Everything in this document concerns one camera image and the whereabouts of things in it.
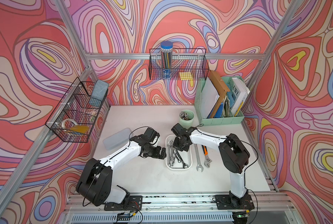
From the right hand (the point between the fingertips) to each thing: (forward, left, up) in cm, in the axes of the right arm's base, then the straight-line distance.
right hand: (176, 151), depth 92 cm
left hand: (-5, +10, +6) cm, 13 cm away
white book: (+31, -46, +24) cm, 60 cm away
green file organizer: (+21, -28, +4) cm, 35 cm away
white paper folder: (+32, -26, +20) cm, 45 cm away
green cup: (+16, -10, +9) cm, 21 cm away
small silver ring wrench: (-9, -5, -2) cm, 11 cm away
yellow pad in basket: (-2, +48, +31) cm, 58 cm away
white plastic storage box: (-5, +1, 0) cm, 5 cm away
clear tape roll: (+1, +56, +34) cm, 66 cm away
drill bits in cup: (+17, -6, +16) cm, 24 cm away
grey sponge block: (+24, +45, +35) cm, 62 cm away
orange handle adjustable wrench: (-7, -20, -1) cm, 21 cm away
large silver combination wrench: (-9, -14, -3) cm, 17 cm away
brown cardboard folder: (+26, -29, +32) cm, 50 cm away
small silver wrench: (-6, +4, 0) cm, 7 cm away
